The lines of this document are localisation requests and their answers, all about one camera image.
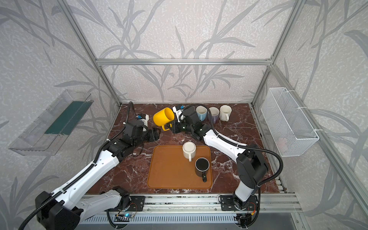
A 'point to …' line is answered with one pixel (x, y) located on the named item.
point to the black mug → (202, 165)
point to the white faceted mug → (225, 111)
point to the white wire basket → (291, 132)
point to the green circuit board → (126, 215)
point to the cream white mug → (189, 150)
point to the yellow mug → (163, 117)
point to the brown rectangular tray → (167, 168)
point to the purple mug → (214, 111)
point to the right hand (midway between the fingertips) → (167, 119)
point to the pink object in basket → (282, 144)
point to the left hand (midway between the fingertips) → (159, 126)
